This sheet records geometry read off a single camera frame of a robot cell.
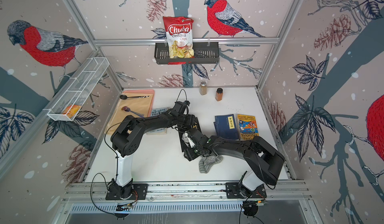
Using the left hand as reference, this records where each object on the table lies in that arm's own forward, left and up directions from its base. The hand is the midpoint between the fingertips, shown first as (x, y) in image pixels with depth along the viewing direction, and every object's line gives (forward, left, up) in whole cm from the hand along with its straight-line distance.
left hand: (196, 117), depth 97 cm
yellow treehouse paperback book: (-6, -33, -3) cm, 34 cm away
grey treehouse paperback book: (+6, +30, -3) cm, 30 cm away
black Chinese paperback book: (-7, +3, +6) cm, 10 cm away
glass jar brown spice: (+24, -6, +2) cm, 25 cm away
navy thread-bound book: (-6, -20, -3) cm, 21 cm away
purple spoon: (+10, +51, -5) cm, 52 cm away
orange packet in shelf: (-15, +56, +28) cm, 65 cm away
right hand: (-23, +4, -3) cm, 23 cm away
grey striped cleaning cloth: (-29, -5, -1) cm, 29 cm away
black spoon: (+21, +56, -4) cm, 60 cm away
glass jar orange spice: (+18, -17, +2) cm, 25 cm away
